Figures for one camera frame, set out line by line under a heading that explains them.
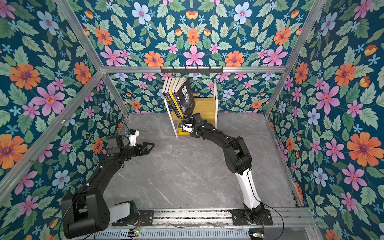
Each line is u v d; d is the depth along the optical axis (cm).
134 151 75
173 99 78
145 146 76
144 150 76
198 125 78
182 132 102
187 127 87
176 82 80
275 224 72
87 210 41
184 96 82
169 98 78
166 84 79
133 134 76
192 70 93
